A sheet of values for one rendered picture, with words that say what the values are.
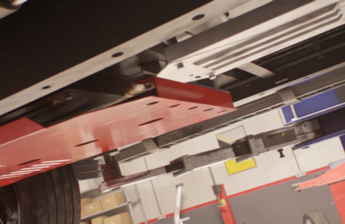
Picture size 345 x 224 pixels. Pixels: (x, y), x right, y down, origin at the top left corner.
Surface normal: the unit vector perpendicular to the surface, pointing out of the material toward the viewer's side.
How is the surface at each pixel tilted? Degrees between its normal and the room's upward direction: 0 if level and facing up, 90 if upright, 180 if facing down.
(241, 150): 90
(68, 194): 107
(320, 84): 89
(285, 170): 90
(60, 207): 112
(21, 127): 135
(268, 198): 90
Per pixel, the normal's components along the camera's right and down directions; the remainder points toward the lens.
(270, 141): 0.47, -0.29
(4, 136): -0.13, 0.66
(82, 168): 0.85, -0.39
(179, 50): -0.39, -0.04
